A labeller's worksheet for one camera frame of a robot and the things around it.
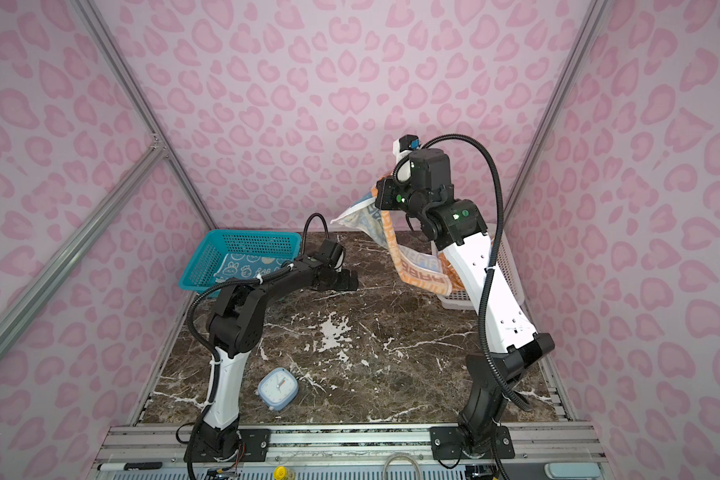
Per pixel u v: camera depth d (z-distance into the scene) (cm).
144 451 74
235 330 56
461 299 88
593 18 69
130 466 70
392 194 59
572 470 70
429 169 46
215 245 108
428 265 94
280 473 63
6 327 52
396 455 71
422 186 50
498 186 50
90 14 69
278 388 80
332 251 82
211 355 57
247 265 108
